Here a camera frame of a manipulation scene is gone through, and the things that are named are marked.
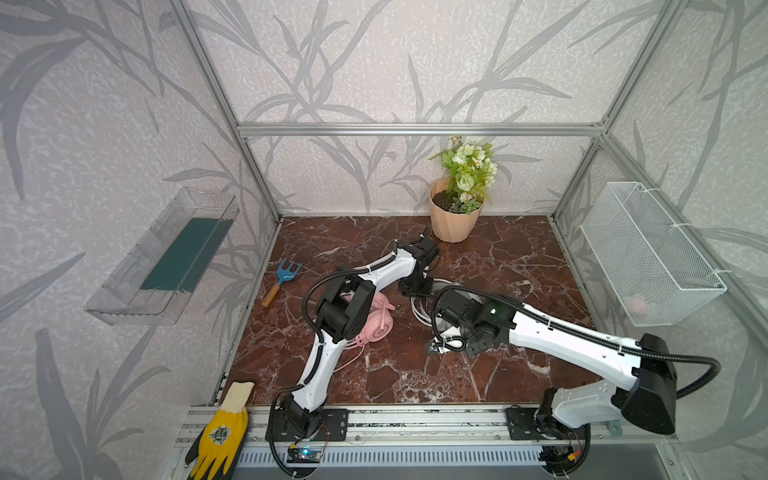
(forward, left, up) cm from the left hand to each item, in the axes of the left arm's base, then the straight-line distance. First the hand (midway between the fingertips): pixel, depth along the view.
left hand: (426, 288), depth 97 cm
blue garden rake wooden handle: (+5, +49, -1) cm, 49 cm away
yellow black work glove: (-44, +51, +1) cm, 67 cm away
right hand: (-14, -8, +11) cm, 20 cm away
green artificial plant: (+27, -13, +25) cm, 39 cm away
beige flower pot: (+21, -9, +8) cm, 24 cm away
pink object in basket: (-14, -50, +20) cm, 55 cm away
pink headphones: (-15, +14, +8) cm, 22 cm away
